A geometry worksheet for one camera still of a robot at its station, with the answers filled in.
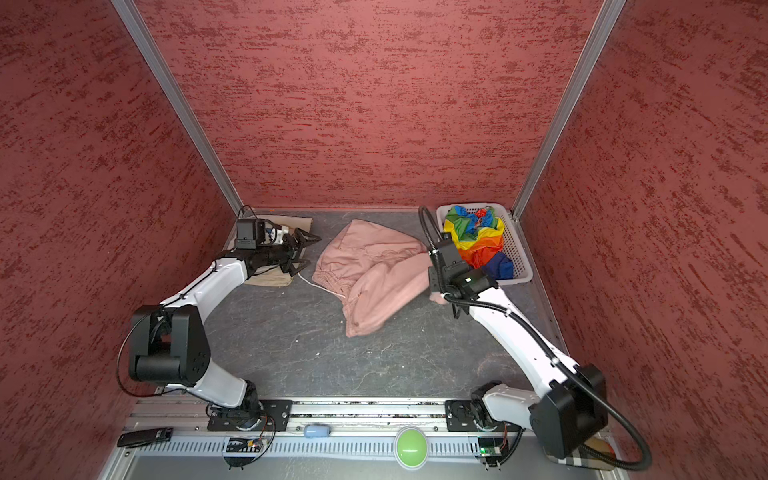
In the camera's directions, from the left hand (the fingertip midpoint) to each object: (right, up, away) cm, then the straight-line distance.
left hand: (317, 253), depth 87 cm
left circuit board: (-15, -49, -14) cm, 53 cm away
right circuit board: (+46, -47, -16) cm, 68 cm away
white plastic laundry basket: (+64, +2, +14) cm, 66 cm away
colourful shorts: (+53, +6, +16) cm, 56 cm away
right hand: (+36, -6, -6) cm, 37 cm away
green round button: (+27, -45, -18) cm, 56 cm away
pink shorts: (+18, -7, +9) cm, 21 cm away
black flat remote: (-37, -43, -17) cm, 59 cm away
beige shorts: (-18, -9, +13) cm, 24 cm away
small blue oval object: (+4, -43, -14) cm, 46 cm away
